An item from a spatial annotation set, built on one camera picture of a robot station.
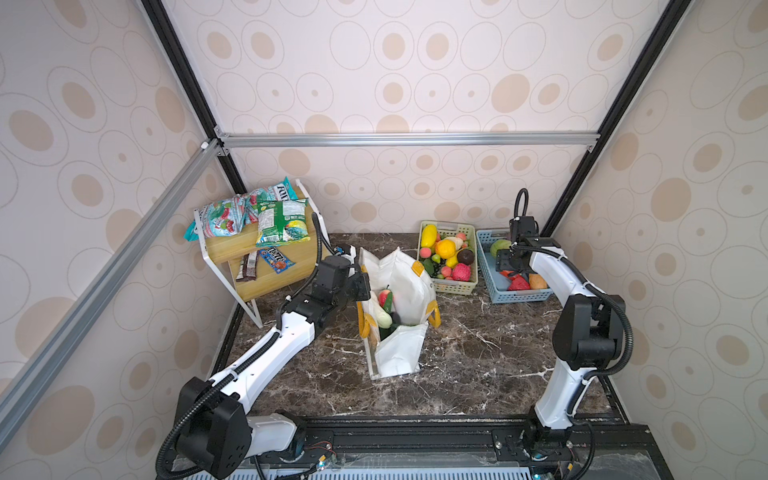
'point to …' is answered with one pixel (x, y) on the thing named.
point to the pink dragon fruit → (461, 272)
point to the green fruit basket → (450, 229)
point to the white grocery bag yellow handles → (415, 302)
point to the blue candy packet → (277, 260)
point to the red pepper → (517, 282)
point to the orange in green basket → (446, 248)
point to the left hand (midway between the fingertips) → (377, 273)
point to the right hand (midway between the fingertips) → (516, 260)
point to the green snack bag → (282, 221)
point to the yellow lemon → (429, 235)
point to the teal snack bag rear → (280, 191)
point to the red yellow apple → (385, 299)
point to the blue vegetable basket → (497, 283)
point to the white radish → (383, 318)
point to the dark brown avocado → (465, 256)
